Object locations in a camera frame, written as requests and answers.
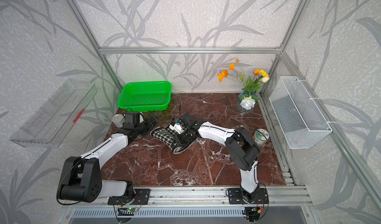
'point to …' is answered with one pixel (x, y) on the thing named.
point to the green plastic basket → (145, 95)
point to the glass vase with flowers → (248, 96)
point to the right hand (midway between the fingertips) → (172, 144)
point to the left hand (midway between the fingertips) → (157, 122)
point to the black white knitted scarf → (164, 134)
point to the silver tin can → (117, 119)
